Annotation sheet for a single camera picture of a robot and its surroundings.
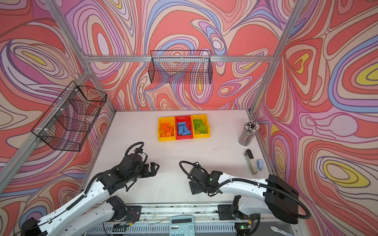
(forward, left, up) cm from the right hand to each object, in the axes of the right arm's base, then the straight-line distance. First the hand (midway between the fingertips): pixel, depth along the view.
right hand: (200, 189), depth 81 cm
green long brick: (+39, -4, +4) cm, 40 cm away
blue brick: (+39, +7, +3) cm, 40 cm away
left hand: (+9, +25, +10) cm, 28 cm away
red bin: (+49, +6, +5) cm, 50 cm away
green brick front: (+46, -2, +4) cm, 46 cm away
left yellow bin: (+46, +21, +8) cm, 52 cm away
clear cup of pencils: (+29, -32, +17) cm, 46 cm away
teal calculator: (-17, +10, +1) cm, 20 cm away
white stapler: (+16, -31, +3) cm, 35 cm away
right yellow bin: (+47, -8, +2) cm, 48 cm away
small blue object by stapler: (+13, -37, +1) cm, 39 cm away
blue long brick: (+45, +11, +3) cm, 46 cm away
